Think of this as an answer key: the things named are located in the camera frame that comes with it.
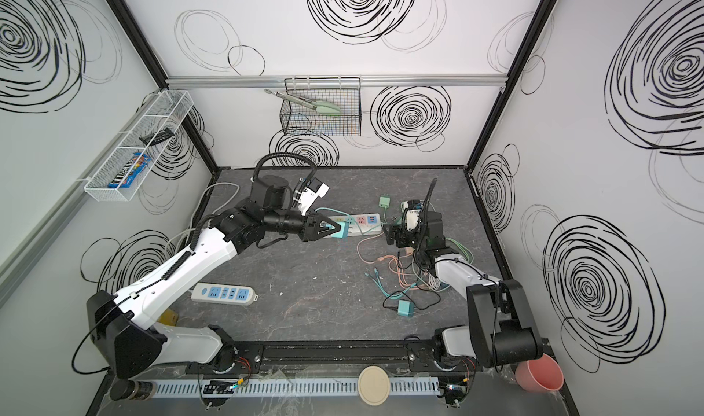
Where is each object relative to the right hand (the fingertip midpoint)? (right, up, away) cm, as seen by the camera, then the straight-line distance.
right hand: (398, 225), depth 90 cm
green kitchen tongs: (-26, +40, +2) cm, 48 cm away
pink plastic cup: (+30, -32, -26) cm, 51 cm away
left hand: (-19, +2, -21) cm, 28 cm away
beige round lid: (-10, -35, -25) cm, 44 cm away
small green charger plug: (-3, +7, +17) cm, 19 cm away
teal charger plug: (-17, +1, -22) cm, 28 cm away
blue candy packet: (-72, +17, -18) cm, 76 cm away
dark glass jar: (-66, -35, -27) cm, 79 cm away
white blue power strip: (-54, -20, -7) cm, 58 cm away
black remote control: (-71, +28, -10) cm, 77 cm away
